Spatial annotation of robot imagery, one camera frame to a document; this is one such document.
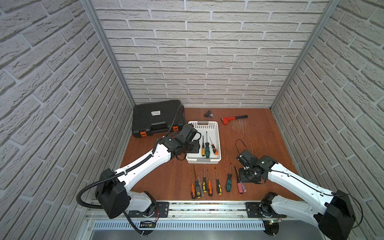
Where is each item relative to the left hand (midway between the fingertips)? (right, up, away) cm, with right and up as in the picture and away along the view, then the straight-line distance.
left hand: (198, 144), depth 79 cm
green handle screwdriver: (+17, -22, +2) cm, 28 cm away
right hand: (+25, -18, 0) cm, 31 cm away
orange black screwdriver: (-3, -26, -1) cm, 26 cm away
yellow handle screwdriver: (+3, -6, +16) cm, 17 cm away
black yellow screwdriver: (+3, -23, +2) cm, 23 cm away
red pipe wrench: (+21, +14, +31) cm, 40 cm away
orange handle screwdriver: (+6, -24, +2) cm, 25 cm away
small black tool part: (+8, +18, +35) cm, 40 cm away
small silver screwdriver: (+2, -24, +1) cm, 24 cm away
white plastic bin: (+8, -4, +19) cm, 20 cm away
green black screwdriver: (+6, -7, +13) cm, 16 cm away
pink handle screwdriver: (+23, -23, +2) cm, 33 cm away
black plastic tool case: (-30, +16, +28) cm, 44 cm away
